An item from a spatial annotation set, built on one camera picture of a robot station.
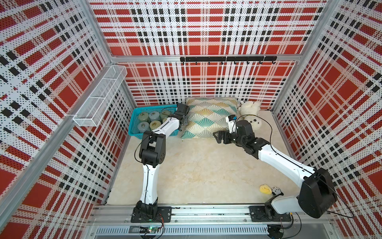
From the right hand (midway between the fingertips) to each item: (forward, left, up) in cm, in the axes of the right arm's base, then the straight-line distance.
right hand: (221, 132), depth 82 cm
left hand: (+20, +25, -12) cm, 35 cm away
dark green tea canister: (+23, +54, -11) cm, 59 cm away
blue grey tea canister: (+13, +52, -11) cm, 54 cm away
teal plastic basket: (-6, +26, +10) cm, 28 cm away
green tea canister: (+27, +39, -12) cm, 49 cm away
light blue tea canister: (+23, +46, -10) cm, 52 cm away
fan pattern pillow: (+16, +7, -4) cm, 18 cm away
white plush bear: (+27, -24, -12) cm, 38 cm away
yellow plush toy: (-25, -23, -18) cm, 39 cm away
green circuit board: (-43, +35, -18) cm, 59 cm away
